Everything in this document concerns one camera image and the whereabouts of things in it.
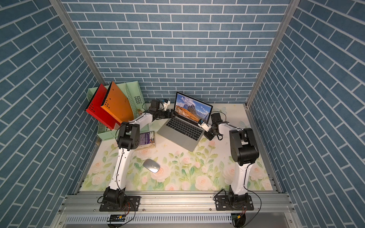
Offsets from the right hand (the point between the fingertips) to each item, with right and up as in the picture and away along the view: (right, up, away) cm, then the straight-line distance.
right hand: (208, 133), depth 103 cm
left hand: (-23, +14, +7) cm, 28 cm away
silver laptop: (-19, +4, +2) cm, 19 cm away
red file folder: (-69, +17, -22) cm, 74 cm away
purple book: (-43, -4, -7) cm, 44 cm away
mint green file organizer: (-55, +30, +1) cm, 63 cm away
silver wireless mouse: (-37, -18, -17) cm, 45 cm away
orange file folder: (-65, +20, -4) cm, 68 cm away
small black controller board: (-51, -40, -31) cm, 72 cm away
